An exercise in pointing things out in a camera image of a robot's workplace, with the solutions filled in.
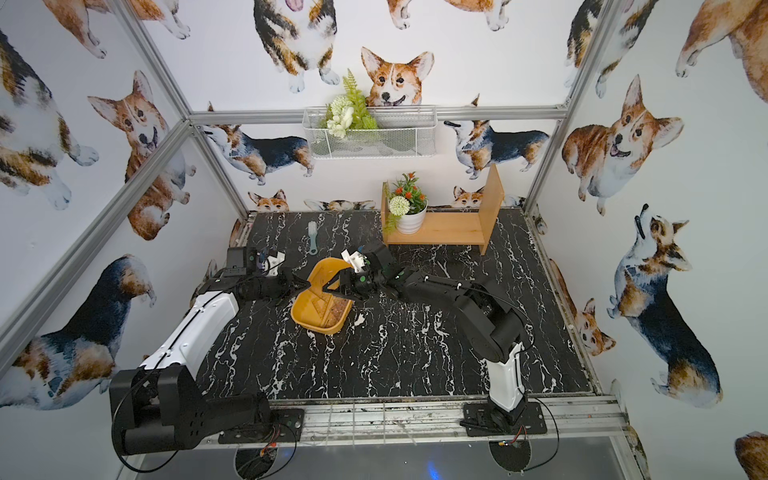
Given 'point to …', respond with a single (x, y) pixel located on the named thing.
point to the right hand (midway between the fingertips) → (334, 278)
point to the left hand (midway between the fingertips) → (307, 276)
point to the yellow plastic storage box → (318, 310)
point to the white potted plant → (407, 205)
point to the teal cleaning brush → (312, 232)
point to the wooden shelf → (448, 228)
